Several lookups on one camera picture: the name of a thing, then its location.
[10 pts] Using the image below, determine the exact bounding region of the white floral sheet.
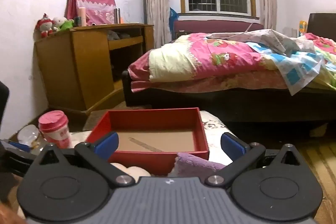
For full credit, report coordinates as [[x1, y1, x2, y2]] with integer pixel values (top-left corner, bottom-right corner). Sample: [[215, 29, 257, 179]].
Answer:
[[206, 28, 323, 56]]

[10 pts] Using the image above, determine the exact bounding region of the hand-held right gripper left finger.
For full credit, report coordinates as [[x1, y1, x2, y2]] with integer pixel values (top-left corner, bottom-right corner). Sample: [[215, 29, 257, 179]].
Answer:
[[30, 132, 136, 186]]

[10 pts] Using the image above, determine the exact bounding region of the pink bottle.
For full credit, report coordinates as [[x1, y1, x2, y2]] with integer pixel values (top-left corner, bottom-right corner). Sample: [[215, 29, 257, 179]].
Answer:
[[78, 7, 87, 28]]

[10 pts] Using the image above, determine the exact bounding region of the dark object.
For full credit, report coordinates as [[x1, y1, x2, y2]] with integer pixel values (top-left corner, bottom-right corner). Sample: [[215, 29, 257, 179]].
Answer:
[[0, 81, 10, 135]]

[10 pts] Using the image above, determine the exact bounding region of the pink cartoon quilt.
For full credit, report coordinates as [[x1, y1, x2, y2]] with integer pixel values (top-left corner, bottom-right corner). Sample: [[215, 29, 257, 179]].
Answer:
[[127, 32, 336, 90]]

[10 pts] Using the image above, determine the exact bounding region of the dark brown board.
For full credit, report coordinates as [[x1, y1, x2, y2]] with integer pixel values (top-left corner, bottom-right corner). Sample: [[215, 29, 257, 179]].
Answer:
[[307, 13, 336, 35]]

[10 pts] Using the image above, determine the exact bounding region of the pink lidded cup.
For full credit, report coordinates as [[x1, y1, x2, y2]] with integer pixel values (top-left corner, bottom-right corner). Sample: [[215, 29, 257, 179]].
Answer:
[[38, 110, 73, 149]]

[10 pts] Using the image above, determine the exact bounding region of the green plush toy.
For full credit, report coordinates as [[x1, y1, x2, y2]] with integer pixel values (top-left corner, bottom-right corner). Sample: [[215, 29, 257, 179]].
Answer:
[[60, 19, 75, 30]]

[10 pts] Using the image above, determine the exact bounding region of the red and white plush toy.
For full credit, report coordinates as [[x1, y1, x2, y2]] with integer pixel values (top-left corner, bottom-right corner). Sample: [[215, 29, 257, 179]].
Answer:
[[35, 13, 54, 39]]

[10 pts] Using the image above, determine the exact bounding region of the blue checked blanket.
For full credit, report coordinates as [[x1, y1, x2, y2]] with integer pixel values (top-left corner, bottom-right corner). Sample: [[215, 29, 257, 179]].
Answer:
[[249, 42, 327, 96]]

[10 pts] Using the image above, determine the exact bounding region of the maroon padded headboard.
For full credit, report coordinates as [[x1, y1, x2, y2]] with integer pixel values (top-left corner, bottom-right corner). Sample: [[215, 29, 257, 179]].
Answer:
[[173, 19, 264, 35]]

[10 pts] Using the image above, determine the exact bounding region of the dark bed frame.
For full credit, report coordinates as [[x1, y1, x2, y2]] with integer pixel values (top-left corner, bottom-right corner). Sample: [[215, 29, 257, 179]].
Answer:
[[121, 70, 336, 130]]

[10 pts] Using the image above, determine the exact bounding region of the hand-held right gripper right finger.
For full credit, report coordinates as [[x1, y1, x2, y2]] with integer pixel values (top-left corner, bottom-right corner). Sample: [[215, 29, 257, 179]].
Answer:
[[205, 132, 307, 186]]

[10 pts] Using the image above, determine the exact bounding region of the red cardboard box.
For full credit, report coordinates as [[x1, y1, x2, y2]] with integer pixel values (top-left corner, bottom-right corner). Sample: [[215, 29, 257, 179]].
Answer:
[[85, 108, 210, 176]]

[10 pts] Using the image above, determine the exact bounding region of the blue bag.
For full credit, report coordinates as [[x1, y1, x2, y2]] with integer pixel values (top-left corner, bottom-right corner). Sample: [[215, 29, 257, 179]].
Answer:
[[169, 7, 179, 35]]

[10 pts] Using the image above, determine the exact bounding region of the clear glass jar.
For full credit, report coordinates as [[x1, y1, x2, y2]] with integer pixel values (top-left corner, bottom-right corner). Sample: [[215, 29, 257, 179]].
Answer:
[[17, 124, 42, 148]]

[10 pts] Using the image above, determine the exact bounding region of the pink cloth dust cover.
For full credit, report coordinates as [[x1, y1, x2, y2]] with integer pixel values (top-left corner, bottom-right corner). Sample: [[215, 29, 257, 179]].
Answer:
[[66, 0, 117, 26]]

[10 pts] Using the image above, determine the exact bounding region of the grey cloth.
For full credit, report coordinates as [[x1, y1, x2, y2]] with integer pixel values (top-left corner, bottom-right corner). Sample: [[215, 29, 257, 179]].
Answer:
[[108, 30, 130, 41]]

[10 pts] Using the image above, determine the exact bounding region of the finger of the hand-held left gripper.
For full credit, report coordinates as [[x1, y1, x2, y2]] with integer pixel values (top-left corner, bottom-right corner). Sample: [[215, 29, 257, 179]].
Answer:
[[0, 139, 32, 153]]

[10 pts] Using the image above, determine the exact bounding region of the cream plush toy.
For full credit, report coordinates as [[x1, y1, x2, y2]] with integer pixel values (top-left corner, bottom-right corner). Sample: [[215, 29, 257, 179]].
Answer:
[[110, 162, 151, 178]]

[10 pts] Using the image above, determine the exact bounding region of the wooden desk cabinet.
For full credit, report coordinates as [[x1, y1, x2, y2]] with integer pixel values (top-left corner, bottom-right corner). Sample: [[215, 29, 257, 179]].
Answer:
[[34, 23, 155, 115]]

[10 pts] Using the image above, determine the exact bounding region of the purple fluffy towel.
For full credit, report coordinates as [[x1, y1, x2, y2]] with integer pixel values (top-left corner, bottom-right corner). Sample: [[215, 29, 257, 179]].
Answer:
[[168, 152, 226, 177]]

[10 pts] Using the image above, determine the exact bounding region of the pale ruler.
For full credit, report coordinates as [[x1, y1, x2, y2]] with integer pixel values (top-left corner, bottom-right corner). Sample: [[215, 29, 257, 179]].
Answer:
[[128, 137, 164, 153]]

